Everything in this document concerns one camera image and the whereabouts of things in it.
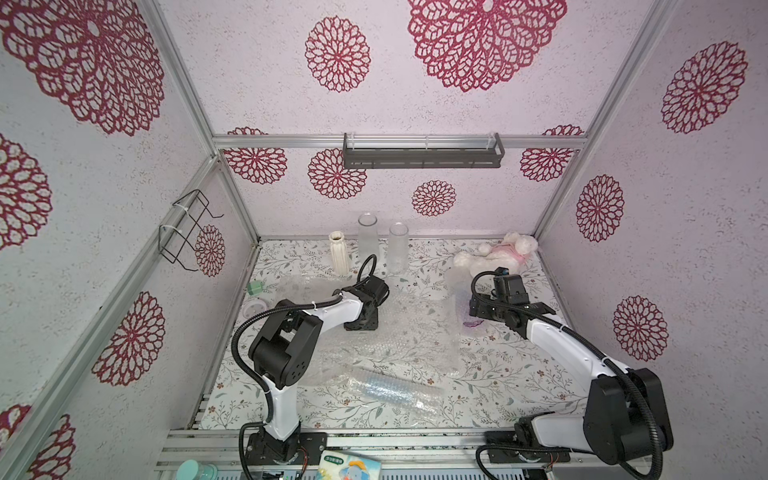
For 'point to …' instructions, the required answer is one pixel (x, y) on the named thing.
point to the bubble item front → (392, 388)
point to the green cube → (255, 287)
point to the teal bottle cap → (191, 469)
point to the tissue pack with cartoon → (337, 465)
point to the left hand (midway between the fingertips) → (362, 323)
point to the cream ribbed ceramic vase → (338, 253)
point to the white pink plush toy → (510, 253)
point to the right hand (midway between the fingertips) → (482, 300)
